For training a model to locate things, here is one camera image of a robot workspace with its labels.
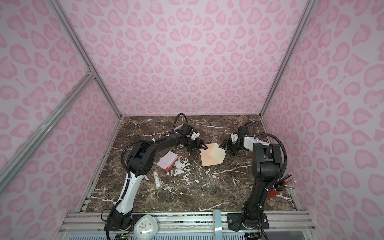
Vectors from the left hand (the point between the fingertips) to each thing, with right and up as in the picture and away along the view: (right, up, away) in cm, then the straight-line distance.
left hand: (206, 148), depth 96 cm
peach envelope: (+5, -5, +2) cm, 7 cm away
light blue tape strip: (+4, -31, -27) cm, 41 cm away
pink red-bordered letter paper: (-23, -8, -3) cm, 25 cm away
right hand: (+11, +1, +1) cm, 11 cm away
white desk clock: (-29, -33, -27) cm, 52 cm away
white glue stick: (-30, -14, -9) cm, 34 cm away
